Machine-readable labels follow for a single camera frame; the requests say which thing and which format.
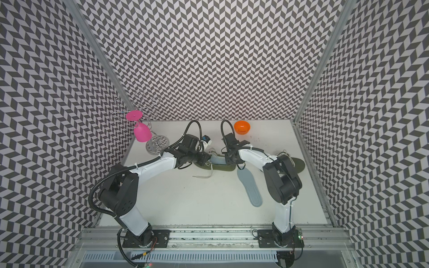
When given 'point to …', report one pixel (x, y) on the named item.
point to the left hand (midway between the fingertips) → (209, 158)
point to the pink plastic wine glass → (142, 132)
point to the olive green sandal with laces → (215, 167)
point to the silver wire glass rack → (158, 143)
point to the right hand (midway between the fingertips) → (233, 162)
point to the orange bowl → (242, 127)
